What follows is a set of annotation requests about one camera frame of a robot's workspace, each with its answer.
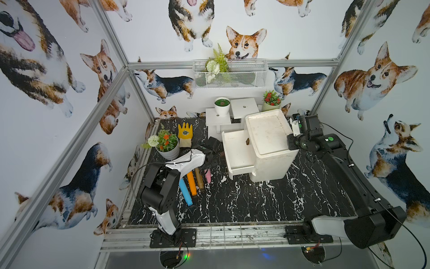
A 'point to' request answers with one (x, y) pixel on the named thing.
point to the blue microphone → (185, 190)
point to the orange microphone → (191, 181)
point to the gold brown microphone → (199, 178)
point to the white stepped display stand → (216, 124)
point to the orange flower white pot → (166, 144)
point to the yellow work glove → (185, 135)
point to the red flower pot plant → (271, 101)
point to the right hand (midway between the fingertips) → (290, 138)
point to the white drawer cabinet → (267, 131)
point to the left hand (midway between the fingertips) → (213, 160)
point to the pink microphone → (208, 175)
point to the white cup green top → (222, 105)
